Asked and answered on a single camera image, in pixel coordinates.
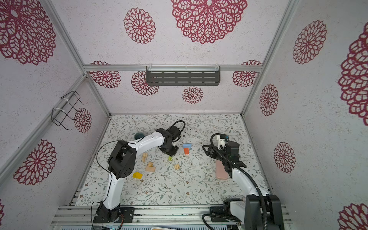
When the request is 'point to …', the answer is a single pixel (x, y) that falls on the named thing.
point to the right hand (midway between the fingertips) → (206, 146)
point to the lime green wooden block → (170, 158)
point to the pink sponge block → (220, 172)
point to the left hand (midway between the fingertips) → (171, 155)
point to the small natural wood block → (177, 166)
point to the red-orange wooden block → (186, 151)
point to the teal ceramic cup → (138, 135)
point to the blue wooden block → (187, 145)
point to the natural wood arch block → (150, 167)
